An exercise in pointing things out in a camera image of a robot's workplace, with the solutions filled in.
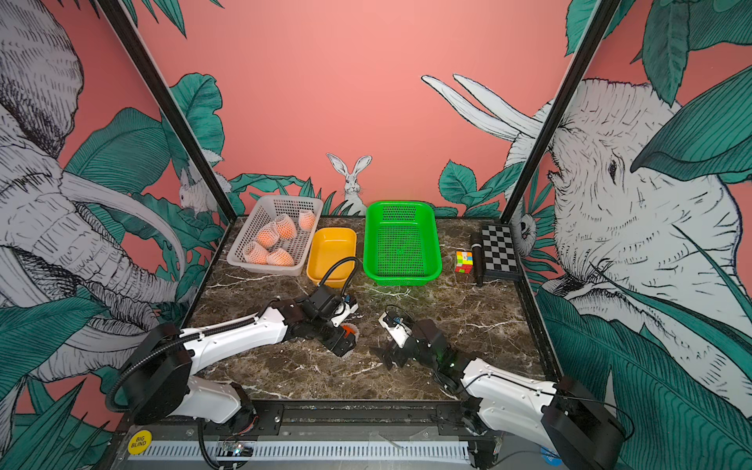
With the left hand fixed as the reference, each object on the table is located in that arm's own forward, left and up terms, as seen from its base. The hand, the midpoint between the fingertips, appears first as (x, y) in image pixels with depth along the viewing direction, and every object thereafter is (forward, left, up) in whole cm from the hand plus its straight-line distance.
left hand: (348, 333), depth 83 cm
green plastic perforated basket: (+37, -19, -5) cm, 42 cm away
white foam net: (+27, +24, +2) cm, 36 cm away
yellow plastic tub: (+36, +10, -4) cm, 38 cm away
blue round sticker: (-31, -49, -4) cm, 58 cm away
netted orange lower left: (+29, +33, +3) cm, 44 cm away
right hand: (-1, -10, +3) cm, 10 cm away
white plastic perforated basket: (+38, +28, 0) cm, 47 cm away
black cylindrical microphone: (+32, -47, -2) cm, 57 cm away
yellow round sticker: (-24, +51, -5) cm, 56 cm away
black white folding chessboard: (+30, -55, -3) cm, 63 cm away
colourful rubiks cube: (+25, -40, -1) cm, 47 cm away
